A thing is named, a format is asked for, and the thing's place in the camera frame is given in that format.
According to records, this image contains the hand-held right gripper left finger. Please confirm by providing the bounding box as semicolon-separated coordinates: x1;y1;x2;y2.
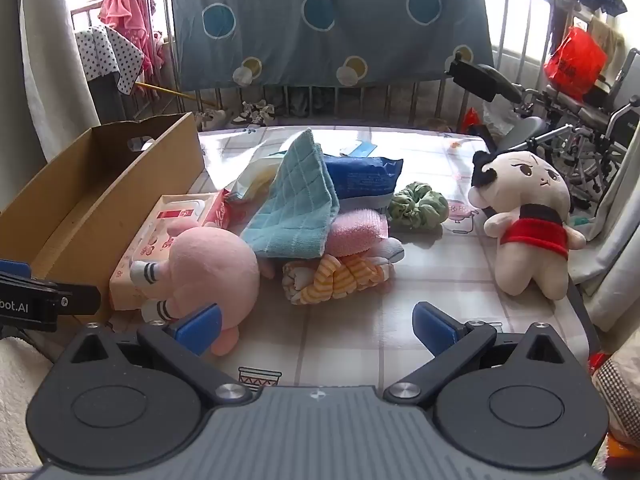
64;304;254;407

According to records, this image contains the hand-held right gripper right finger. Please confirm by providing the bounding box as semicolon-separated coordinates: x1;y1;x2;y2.
383;302;577;406

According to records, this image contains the pink plush toy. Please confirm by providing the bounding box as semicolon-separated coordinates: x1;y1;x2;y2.
130;227;262;357

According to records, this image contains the white and grey soft item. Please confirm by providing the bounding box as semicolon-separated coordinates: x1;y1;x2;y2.
372;237;405;264

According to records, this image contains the orange striped cloth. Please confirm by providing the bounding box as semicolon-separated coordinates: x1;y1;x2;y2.
282;254;396;306

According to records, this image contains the green scrunchie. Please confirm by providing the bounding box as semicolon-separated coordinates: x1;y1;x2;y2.
388;182;450;231

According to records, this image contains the pink fluffy towel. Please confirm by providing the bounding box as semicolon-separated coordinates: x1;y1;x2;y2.
327;208;390;257

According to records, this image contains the brown cardboard box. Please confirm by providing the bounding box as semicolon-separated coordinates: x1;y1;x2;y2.
0;112;206;322

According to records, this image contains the teal quilted cloth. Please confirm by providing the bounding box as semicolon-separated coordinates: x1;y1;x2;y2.
240;129;342;260

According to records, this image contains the white and yellow packet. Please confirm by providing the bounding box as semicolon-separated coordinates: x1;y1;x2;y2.
222;152;287;204

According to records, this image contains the blue wet wipes pack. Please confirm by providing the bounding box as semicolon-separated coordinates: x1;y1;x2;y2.
320;155;404;211

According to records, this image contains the white fluffy cloth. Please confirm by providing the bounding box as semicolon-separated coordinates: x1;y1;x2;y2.
0;335;53;480

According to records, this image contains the pink wet wipes pack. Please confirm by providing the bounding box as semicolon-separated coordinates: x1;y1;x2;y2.
110;192;232;311

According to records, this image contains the plush doll with red shirt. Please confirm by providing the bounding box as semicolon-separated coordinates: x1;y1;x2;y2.
469;149;587;301

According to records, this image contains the grey white bed sheet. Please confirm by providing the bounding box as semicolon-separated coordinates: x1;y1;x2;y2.
569;157;640;333

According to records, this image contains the houndstooth cloth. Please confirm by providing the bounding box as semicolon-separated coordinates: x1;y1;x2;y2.
591;344;640;447

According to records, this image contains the white curtain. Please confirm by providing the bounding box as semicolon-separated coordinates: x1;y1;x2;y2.
19;0;103;168

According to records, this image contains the pair of shoes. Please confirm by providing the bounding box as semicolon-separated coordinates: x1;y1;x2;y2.
195;100;277;131

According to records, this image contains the yellow stick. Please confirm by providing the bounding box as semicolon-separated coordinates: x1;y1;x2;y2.
135;81;222;109

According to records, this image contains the polka dot garment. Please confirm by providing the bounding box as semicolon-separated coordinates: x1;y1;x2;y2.
75;25;146;95

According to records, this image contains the wheelchair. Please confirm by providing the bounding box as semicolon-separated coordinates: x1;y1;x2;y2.
446;49;640;212

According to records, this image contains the pink hanging garment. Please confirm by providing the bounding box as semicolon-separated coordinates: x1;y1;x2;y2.
98;0;167;74

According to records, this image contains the red plastic bag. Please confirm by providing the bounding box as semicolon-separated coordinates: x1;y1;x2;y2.
543;26;609;102

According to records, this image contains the blue blanket with circles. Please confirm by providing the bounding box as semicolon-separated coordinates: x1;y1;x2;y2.
169;0;496;92

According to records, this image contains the metal window railing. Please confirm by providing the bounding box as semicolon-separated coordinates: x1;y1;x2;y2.
70;0;640;131

